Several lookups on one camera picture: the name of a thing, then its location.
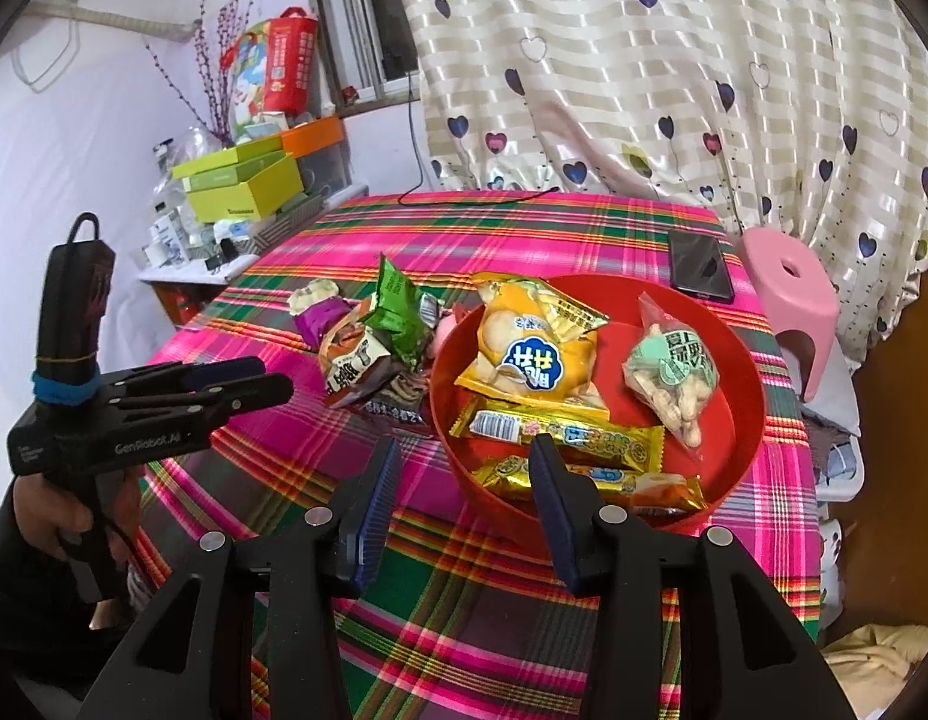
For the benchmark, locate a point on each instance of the yellow biscuit bag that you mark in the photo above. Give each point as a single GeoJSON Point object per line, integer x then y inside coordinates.
{"type": "Point", "coordinates": [524, 360]}

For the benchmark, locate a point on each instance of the white heart print curtain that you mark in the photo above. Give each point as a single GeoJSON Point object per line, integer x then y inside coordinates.
{"type": "Point", "coordinates": [659, 52]}

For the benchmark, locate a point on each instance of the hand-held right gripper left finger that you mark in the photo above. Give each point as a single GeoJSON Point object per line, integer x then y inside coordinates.
{"type": "Point", "coordinates": [374, 510]}

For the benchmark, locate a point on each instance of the pink plastic stool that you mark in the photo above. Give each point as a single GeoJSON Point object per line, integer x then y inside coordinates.
{"type": "Point", "coordinates": [778, 300]}

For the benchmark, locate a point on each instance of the purple snack packet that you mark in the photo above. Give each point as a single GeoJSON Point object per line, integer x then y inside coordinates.
{"type": "Point", "coordinates": [321, 322]}

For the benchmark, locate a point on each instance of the orange brown snack packet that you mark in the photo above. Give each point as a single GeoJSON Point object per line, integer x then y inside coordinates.
{"type": "Point", "coordinates": [351, 360]}

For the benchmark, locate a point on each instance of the person's left hand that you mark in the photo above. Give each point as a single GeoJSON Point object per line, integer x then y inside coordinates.
{"type": "Point", "coordinates": [47, 510]}

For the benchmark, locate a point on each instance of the white side table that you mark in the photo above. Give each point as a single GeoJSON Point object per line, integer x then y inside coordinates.
{"type": "Point", "coordinates": [209, 274]}

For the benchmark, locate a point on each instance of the clear peanut bag green label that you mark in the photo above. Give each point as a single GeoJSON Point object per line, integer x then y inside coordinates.
{"type": "Point", "coordinates": [674, 382]}

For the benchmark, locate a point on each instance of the cream cloth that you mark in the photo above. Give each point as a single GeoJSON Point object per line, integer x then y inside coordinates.
{"type": "Point", "coordinates": [876, 660]}

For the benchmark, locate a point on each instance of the round red basket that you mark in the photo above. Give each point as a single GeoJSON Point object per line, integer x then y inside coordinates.
{"type": "Point", "coordinates": [636, 345]}

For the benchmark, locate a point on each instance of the white wall pipe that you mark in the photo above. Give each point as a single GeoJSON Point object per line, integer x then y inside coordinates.
{"type": "Point", "coordinates": [111, 19]}

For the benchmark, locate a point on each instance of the pink snack packet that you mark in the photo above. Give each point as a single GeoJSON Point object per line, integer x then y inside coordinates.
{"type": "Point", "coordinates": [445, 330]}

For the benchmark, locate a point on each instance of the red gift bag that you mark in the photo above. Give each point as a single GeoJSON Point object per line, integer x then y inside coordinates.
{"type": "Point", "coordinates": [291, 60]}

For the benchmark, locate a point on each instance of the window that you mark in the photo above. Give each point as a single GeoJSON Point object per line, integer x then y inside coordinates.
{"type": "Point", "coordinates": [359, 30]}

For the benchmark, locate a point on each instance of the purple budded branches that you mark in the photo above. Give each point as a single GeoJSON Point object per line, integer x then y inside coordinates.
{"type": "Point", "coordinates": [216, 67]}

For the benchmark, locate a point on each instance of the blue elastic band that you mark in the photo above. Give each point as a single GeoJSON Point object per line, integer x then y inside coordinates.
{"type": "Point", "coordinates": [59, 388]}

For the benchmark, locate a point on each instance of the pink green plaid tablecloth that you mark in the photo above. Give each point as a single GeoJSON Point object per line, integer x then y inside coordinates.
{"type": "Point", "coordinates": [509, 240]}

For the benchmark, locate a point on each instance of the gold orange snack bar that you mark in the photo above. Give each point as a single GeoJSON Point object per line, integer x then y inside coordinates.
{"type": "Point", "coordinates": [644, 487]}

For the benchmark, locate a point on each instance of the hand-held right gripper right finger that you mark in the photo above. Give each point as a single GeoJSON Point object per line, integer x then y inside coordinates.
{"type": "Point", "coordinates": [557, 517]}

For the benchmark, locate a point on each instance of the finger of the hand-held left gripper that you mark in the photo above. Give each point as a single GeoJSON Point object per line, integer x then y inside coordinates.
{"type": "Point", "coordinates": [224, 373]}
{"type": "Point", "coordinates": [254, 394]}

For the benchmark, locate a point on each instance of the black white patterned box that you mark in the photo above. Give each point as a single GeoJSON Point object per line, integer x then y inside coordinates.
{"type": "Point", "coordinates": [284, 221]}

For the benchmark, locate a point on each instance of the orange lidded storage bin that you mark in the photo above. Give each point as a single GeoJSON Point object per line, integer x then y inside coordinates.
{"type": "Point", "coordinates": [314, 135]}

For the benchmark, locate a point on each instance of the thin lime green box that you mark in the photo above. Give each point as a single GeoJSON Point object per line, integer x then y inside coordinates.
{"type": "Point", "coordinates": [224, 165]}

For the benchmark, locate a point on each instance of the large lime green box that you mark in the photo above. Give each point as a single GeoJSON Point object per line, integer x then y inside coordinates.
{"type": "Point", "coordinates": [246, 199]}

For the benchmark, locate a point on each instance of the black smartphone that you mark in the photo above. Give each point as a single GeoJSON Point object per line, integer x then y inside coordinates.
{"type": "Point", "coordinates": [700, 262]}

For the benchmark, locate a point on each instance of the colourful gift bag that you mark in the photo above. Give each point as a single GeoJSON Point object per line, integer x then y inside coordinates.
{"type": "Point", "coordinates": [246, 82]}

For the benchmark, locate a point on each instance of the dark plum snack packet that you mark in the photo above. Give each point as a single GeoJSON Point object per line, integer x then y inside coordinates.
{"type": "Point", "coordinates": [404, 397]}

